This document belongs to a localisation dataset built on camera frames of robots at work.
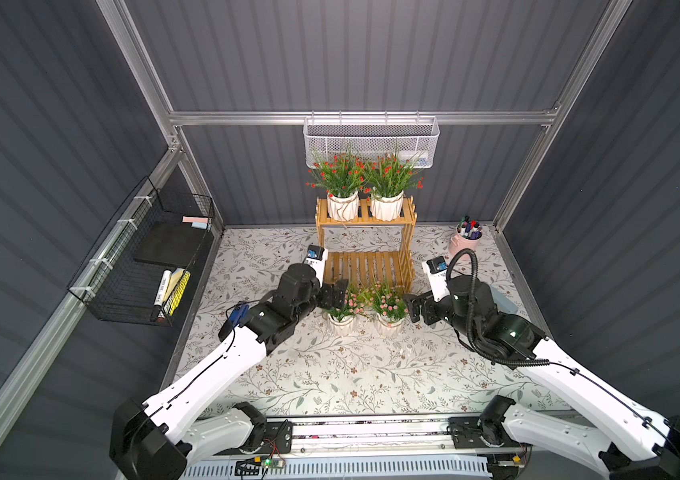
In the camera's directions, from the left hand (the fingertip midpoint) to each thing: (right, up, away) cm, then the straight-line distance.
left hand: (327, 275), depth 75 cm
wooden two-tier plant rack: (+22, 0, +34) cm, 40 cm away
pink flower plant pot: (+3, -14, +12) cm, 19 cm away
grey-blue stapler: (+55, -10, +18) cm, 58 cm away
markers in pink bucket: (+48, +14, +27) cm, 57 cm away
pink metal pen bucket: (+44, +10, +30) cm, 54 cm away
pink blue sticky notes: (-37, +14, +8) cm, 41 cm away
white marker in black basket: (-38, -4, -7) cm, 39 cm away
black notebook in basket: (-41, +8, +2) cm, 42 cm away
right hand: (+24, -3, -3) cm, 24 cm away
